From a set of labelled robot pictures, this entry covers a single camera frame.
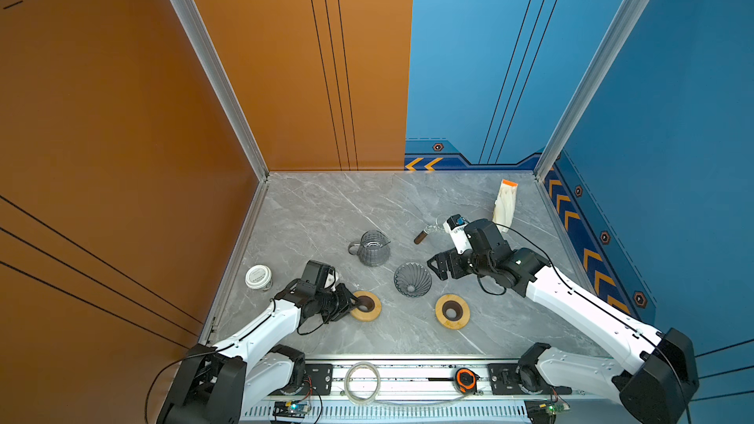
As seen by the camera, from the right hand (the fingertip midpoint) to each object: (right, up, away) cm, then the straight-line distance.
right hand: (440, 258), depth 79 cm
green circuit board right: (+24, -35, -8) cm, 43 cm away
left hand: (-22, -14, +5) cm, 27 cm away
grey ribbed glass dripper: (-7, -8, +9) cm, 14 cm away
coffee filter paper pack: (+26, +14, +22) cm, 37 cm away
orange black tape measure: (+5, -28, -8) cm, 30 cm away
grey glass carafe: (-19, -1, +18) cm, 26 cm away
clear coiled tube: (-24, -33, -5) cm, 41 cm away
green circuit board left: (-38, -35, -8) cm, 52 cm away
